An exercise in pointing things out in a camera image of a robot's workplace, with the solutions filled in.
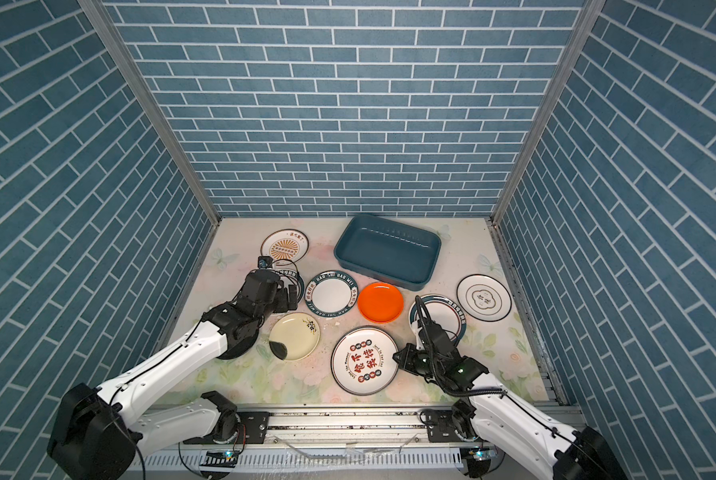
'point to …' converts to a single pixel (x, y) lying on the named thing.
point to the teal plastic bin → (393, 251)
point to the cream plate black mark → (294, 336)
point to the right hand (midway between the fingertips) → (390, 354)
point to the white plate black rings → (485, 297)
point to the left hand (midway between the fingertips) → (283, 288)
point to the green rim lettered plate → (331, 293)
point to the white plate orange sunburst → (285, 246)
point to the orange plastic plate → (380, 302)
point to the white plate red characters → (362, 360)
